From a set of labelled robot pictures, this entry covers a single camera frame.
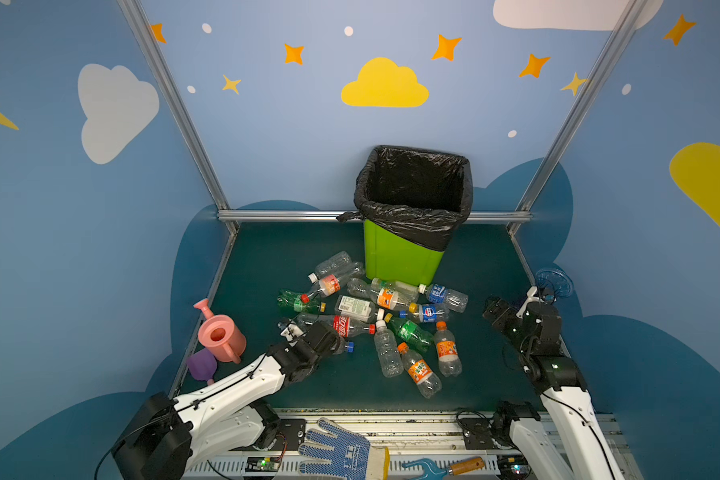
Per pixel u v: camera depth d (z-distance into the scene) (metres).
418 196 0.80
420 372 0.80
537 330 0.57
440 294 0.96
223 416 0.47
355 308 0.94
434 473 0.70
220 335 0.80
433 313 0.92
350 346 0.86
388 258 0.96
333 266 1.05
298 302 0.95
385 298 0.92
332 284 0.98
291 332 0.75
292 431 0.75
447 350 0.84
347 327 0.89
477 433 0.75
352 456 0.71
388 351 0.84
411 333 0.87
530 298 0.69
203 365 0.85
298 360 0.61
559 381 0.51
